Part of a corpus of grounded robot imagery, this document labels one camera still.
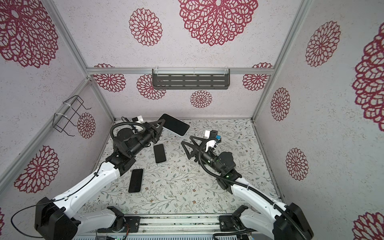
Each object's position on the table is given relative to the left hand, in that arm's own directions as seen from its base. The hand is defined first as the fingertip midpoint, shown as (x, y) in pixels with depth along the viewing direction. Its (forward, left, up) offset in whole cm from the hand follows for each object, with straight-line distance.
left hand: (165, 121), depth 68 cm
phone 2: (-14, +21, -35) cm, 43 cm away
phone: (+6, +10, -36) cm, 38 cm away
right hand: (-8, -10, -2) cm, 13 cm away
